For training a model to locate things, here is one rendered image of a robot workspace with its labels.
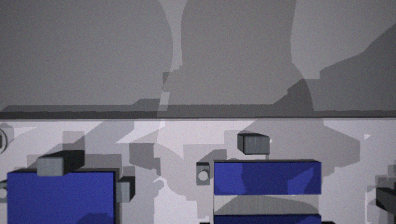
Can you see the grey fixture plate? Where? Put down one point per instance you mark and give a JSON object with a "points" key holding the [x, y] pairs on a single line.
{"points": [[357, 154]]}

